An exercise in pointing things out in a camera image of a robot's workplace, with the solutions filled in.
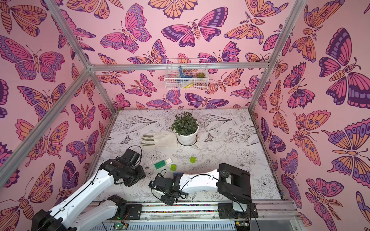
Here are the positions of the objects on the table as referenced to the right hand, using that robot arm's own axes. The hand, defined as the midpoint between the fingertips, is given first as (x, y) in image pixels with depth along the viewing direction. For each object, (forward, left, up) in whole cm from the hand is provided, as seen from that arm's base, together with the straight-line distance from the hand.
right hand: (166, 194), depth 78 cm
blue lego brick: (+1, -8, +28) cm, 29 cm away
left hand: (+8, +12, +5) cm, 15 cm away
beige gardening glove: (+36, +9, -1) cm, 37 cm away
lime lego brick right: (+21, -15, -1) cm, 26 cm away
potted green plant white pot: (+34, -10, +16) cm, 39 cm away
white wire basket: (+66, -10, +33) cm, 74 cm away
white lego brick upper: (+20, +1, +1) cm, 20 cm away
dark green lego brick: (+17, +6, 0) cm, 18 cm away
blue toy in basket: (+64, -7, +33) cm, 73 cm away
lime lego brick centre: (+16, -3, 0) cm, 16 cm away
